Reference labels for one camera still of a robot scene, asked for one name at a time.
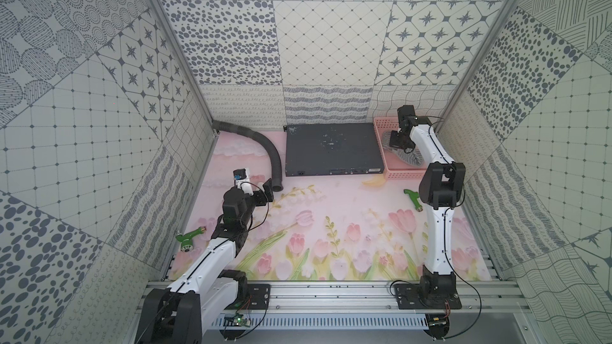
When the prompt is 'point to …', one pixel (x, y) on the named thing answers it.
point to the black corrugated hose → (277, 181)
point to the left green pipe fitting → (186, 242)
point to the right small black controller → (438, 324)
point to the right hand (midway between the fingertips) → (400, 145)
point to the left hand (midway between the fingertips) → (252, 175)
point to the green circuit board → (240, 321)
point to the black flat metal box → (334, 149)
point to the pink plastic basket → (394, 168)
